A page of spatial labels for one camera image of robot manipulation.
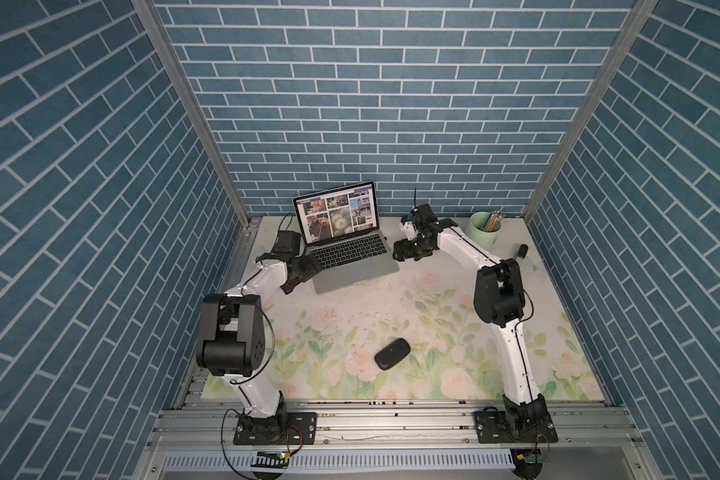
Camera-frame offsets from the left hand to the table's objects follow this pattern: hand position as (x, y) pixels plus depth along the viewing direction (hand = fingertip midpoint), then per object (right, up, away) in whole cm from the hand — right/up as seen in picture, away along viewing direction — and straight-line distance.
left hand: (315, 271), depth 96 cm
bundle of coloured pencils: (+59, +16, +3) cm, 61 cm away
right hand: (+30, +6, +8) cm, 32 cm away
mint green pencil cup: (+52, +14, +3) cm, 54 cm away
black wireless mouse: (+24, -23, -11) cm, 35 cm away
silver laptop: (+6, +15, +16) cm, 22 cm away
